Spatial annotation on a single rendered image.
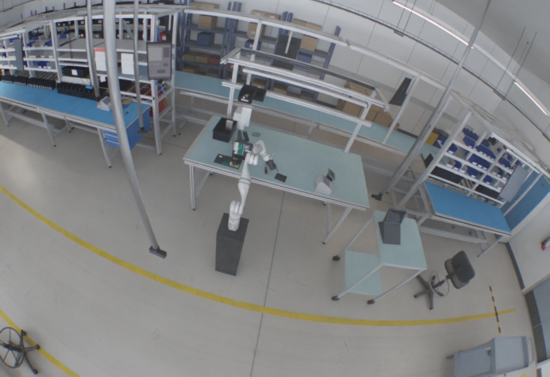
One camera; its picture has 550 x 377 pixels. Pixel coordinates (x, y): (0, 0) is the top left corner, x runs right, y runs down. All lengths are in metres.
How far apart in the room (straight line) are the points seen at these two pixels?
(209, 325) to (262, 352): 0.61
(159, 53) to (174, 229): 2.11
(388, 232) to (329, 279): 1.14
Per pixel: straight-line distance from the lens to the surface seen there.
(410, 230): 2.61
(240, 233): 2.10
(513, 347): 4.05
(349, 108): 5.54
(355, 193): 2.63
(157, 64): 2.95
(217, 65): 6.16
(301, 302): 2.89
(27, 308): 3.53
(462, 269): 3.35
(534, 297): 6.80
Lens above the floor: 2.64
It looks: 42 degrees down
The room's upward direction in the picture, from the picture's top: 17 degrees clockwise
